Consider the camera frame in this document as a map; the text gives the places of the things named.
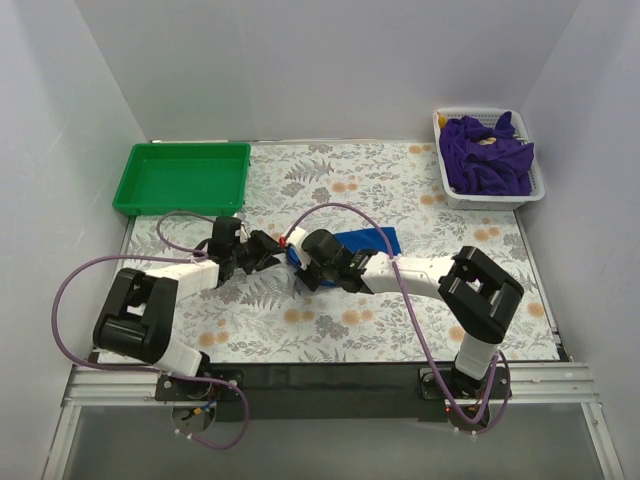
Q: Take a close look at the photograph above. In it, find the blue towel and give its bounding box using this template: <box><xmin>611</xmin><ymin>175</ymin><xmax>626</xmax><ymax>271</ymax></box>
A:
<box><xmin>288</xmin><ymin>228</ymin><xmax>388</xmax><ymax>288</ymax></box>

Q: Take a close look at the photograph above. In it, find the purple towel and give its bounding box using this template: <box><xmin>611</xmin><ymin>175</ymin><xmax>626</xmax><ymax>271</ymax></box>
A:
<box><xmin>439</xmin><ymin>111</ymin><xmax>534</xmax><ymax>196</ymax></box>

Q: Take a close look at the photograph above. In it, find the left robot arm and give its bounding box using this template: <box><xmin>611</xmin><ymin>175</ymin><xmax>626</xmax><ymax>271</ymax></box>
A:
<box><xmin>93</xmin><ymin>216</ymin><xmax>284</xmax><ymax>378</ymax></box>

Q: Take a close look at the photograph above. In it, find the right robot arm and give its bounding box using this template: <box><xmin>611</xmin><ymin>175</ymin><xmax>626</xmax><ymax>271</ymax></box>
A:
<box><xmin>281</xmin><ymin>228</ymin><xmax>524</xmax><ymax>396</ymax></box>

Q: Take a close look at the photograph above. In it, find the green plastic tray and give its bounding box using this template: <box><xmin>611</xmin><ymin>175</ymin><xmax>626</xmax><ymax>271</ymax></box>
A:
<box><xmin>112</xmin><ymin>143</ymin><xmax>251</xmax><ymax>216</ymax></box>

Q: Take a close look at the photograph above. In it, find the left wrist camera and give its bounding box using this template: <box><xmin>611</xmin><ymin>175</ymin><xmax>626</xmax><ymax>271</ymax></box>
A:
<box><xmin>236</xmin><ymin>221</ymin><xmax>250</xmax><ymax>243</ymax></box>

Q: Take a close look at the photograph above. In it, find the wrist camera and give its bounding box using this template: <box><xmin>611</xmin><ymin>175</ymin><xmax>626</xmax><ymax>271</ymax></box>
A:
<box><xmin>236</xmin><ymin>221</ymin><xmax>250</xmax><ymax>243</ymax></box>
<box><xmin>280</xmin><ymin>227</ymin><xmax>311</xmax><ymax>270</ymax></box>

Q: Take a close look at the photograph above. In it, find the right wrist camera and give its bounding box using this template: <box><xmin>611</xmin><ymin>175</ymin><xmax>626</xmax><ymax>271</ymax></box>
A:
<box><xmin>280</xmin><ymin>227</ymin><xmax>311</xmax><ymax>270</ymax></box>

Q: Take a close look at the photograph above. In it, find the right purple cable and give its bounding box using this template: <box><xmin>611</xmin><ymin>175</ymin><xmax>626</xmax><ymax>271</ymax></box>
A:
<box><xmin>282</xmin><ymin>202</ymin><xmax>512</xmax><ymax>432</ymax></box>

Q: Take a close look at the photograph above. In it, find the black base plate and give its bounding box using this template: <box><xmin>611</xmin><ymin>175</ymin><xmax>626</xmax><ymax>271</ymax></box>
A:
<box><xmin>154</xmin><ymin>363</ymin><xmax>501</xmax><ymax>426</ymax></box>

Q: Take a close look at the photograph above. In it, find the aluminium rail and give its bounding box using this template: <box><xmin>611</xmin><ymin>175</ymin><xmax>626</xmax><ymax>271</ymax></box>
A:
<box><xmin>63</xmin><ymin>362</ymin><xmax>600</xmax><ymax>406</ymax></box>

